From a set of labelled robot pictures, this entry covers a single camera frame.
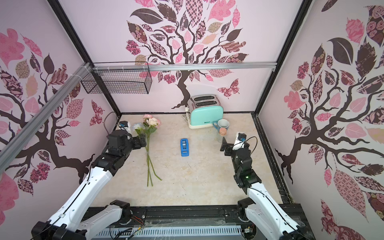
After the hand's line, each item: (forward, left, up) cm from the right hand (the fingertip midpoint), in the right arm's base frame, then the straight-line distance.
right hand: (232, 137), depth 78 cm
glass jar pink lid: (+14, +1, -14) cm, 20 cm away
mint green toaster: (+30, +13, -8) cm, 34 cm away
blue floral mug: (+24, 0, -15) cm, 28 cm away
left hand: (+1, +51, 0) cm, 51 cm away
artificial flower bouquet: (+24, +54, -17) cm, 61 cm away
